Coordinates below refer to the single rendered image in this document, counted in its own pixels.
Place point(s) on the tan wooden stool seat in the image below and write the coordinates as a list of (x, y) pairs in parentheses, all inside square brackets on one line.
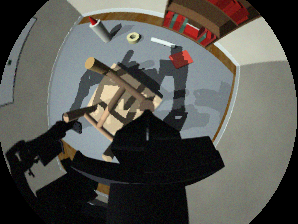
[(127, 108)]

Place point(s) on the brown wooden stool legs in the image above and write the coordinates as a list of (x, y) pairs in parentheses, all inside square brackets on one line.
[(97, 66)]

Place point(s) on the red flat block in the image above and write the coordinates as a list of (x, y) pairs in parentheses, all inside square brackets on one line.
[(180, 59)]

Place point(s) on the beige roll of masking tape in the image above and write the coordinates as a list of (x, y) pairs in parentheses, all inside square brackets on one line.
[(131, 36)]

